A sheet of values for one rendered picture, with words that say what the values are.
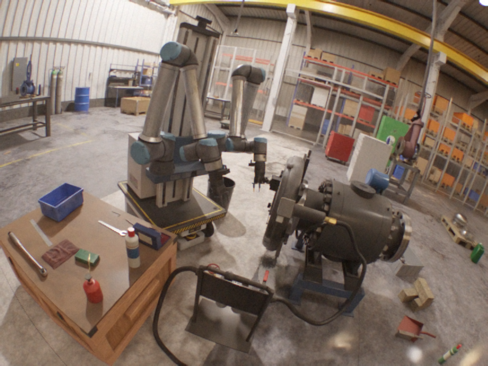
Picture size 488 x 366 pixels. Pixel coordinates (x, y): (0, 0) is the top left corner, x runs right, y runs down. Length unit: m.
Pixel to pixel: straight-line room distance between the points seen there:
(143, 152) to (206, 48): 0.95
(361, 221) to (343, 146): 5.47
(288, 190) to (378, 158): 4.21
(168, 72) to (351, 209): 1.41
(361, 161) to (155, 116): 4.72
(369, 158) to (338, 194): 3.86
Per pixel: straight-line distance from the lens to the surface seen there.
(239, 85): 1.62
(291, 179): 1.43
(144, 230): 1.25
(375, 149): 5.39
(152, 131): 1.33
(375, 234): 1.66
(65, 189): 1.82
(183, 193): 2.04
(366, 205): 1.66
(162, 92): 1.27
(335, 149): 6.94
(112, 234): 1.42
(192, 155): 1.19
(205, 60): 1.80
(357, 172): 5.43
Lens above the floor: 1.35
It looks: 23 degrees down
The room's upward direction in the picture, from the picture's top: 13 degrees clockwise
